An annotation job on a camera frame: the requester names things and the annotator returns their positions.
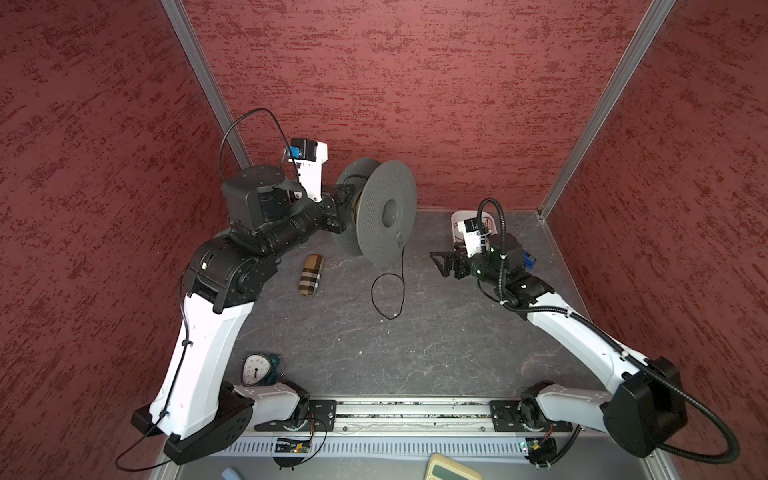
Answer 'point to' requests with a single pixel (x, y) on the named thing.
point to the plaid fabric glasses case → (310, 275)
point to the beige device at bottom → (442, 467)
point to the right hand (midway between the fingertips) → (440, 255)
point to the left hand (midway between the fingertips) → (350, 197)
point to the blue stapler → (529, 260)
